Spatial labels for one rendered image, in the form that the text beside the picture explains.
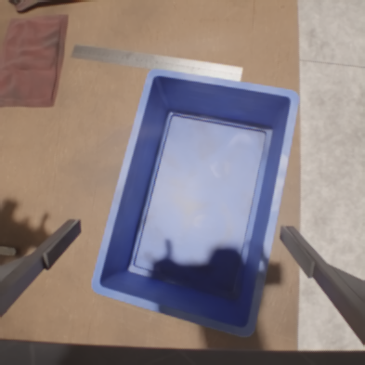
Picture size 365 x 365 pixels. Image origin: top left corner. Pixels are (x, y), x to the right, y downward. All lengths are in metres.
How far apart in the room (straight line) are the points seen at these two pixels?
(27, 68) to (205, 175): 0.41
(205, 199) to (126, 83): 0.26
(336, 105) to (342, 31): 0.30
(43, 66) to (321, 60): 0.92
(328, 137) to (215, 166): 0.65
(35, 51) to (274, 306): 0.63
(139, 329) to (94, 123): 0.37
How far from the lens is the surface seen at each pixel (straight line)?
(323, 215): 0.97
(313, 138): 1.01
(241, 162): 0.44
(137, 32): 0.58
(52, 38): 0.64
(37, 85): 0.60
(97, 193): 0.48
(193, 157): 0.44
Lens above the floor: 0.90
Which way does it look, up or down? 79 degrees down
